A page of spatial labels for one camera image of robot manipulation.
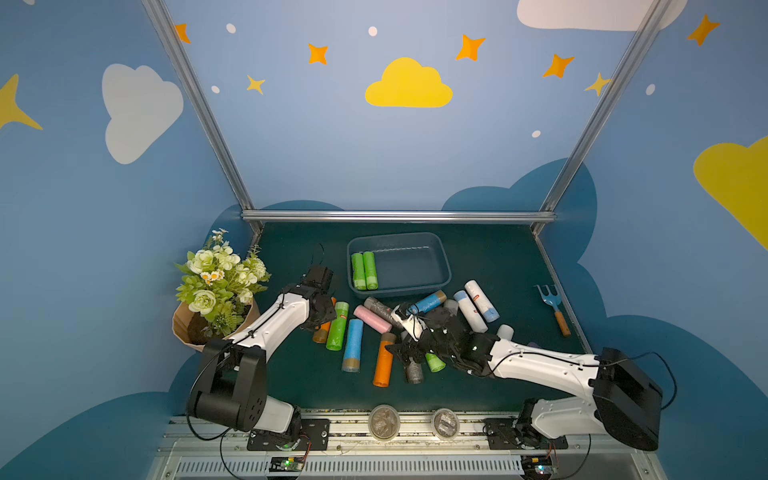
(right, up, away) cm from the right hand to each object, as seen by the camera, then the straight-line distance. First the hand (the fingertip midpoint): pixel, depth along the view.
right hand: (401, 329), depth 80 cm
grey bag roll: (+4, -13, +2) cm, 14 cm away
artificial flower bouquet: (-45, +13, -9) cm, 47 cm away
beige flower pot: (-57, +1, -1) cm, 57 cm away
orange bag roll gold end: (-24, -4, +8) cm, 26 cm away
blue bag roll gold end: (-14, -7, +7) cm, 17 cm away
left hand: (-21, +3, +9) cm, 23 cm away
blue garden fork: (+53, +5, +19) cm, 56 cm away
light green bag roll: (-10, +15, +24) cm, 30 cm away
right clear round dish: (+10, -21, -9) cm, 25 cm away
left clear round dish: (-5, -21, -9) cm, 23 cm away
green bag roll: (-14, +12, +21) cm, 28 cm away
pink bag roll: (-8, 0, +12) cm, 15 cm away
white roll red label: (+28, +4, +15) cm, 32 cm away
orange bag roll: (-5, -11, +3) cm, 12 cm away
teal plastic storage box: (-2, +17, +28) cm, 33 cm away
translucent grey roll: (+17, +4, +15) cm, 23 cm away
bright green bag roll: (+10, -11, +3) cm, 15 cm away
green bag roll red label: (-19, -1, +10) cm, 22 cm away
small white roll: (+32, -3, +10) cm, 34 cm away
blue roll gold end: (+9, +4, +16) cm, 18 cm away
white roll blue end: (+23, +2, +13) cm, 27 cm away
